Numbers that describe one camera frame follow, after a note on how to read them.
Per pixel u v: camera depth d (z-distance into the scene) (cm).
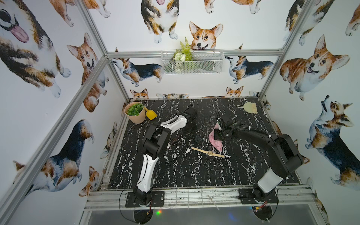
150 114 110
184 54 82
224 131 71
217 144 88
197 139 95
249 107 120
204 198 75
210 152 90
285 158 46
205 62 92
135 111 95
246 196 73
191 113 82
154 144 57
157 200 73
